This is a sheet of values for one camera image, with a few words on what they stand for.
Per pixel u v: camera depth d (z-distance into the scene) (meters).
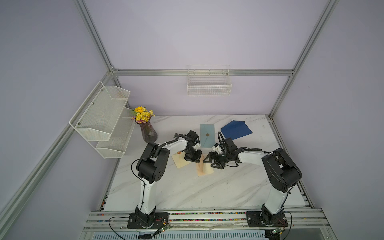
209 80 0.95
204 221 0.75
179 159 0.95
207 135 1.08
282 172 0.49
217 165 0.85
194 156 0.86
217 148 0.90
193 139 0.84
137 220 0.73
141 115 0.86
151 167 0.53
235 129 1.11
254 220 0.73
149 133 0.98
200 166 0.93
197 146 0.92
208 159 0.85
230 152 0.76
